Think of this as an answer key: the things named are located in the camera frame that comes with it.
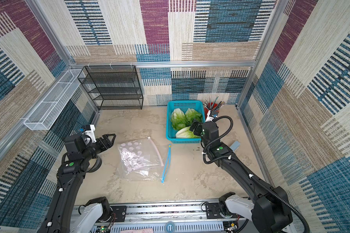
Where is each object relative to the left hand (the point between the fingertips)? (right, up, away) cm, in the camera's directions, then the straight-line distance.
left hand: (111, 137), depth 77 cm
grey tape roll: (-12, -18, +8) cm, 23 cm away
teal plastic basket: (+40, +20, +35) cm, 57 cm away
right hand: (+48, +7, +4) cm, 48 cm away
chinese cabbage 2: (+44, +12, +25) cm, 52 cm away
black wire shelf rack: (-13, +33, +32) cm, 48 cm away
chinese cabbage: (+36, +9, +25) cm, 44 cm away
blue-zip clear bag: (+26, -10, +18) cm, 33 cm away
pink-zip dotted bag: (+13, -13, +6) cm, 19 cm away
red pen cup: (+59, +19, +31) cm, 69 cm away
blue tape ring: (+31, -42, -7) cm, 53 cm away
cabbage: (+40, 0, +18) cm, 44 cm away
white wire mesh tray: (-30, +10, -6) cm, 32 cm away
